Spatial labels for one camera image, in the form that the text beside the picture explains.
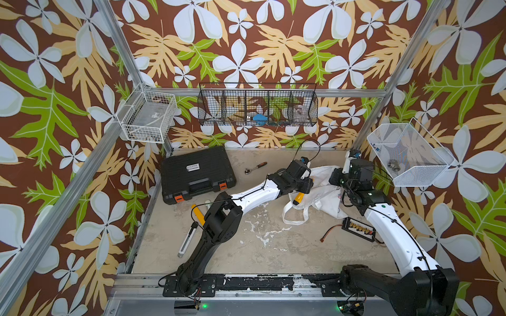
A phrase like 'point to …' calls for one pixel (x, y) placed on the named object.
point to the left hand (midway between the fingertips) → (311, 180)
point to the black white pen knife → (188, 239)
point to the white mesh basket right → (409, 155)
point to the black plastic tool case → (187, 173)
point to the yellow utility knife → (299, 198)
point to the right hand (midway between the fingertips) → (334, 168)
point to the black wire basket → (257, 104)
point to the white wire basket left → (147, 114)
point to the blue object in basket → (260, 119)
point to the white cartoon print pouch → (325, 197)
